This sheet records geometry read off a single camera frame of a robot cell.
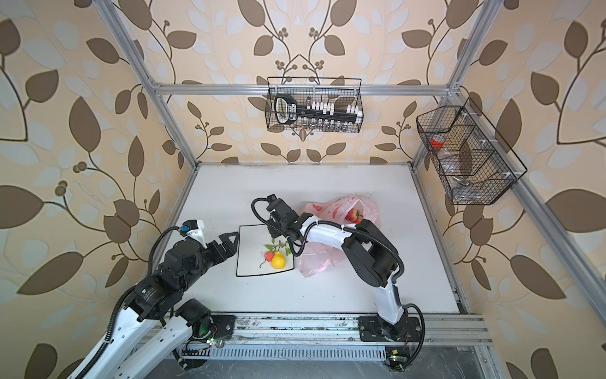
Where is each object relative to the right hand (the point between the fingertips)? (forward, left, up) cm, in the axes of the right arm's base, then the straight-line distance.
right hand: (274, 224), depth 91 cm
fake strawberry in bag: (+4, -32, -3) cm, 32 cm away
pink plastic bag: (-14, -17, -1) cm, 22 cm away
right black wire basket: (+7, -68, +26) cm, 73 cm away
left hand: (-13, +10, +13) cm, 21 cm away
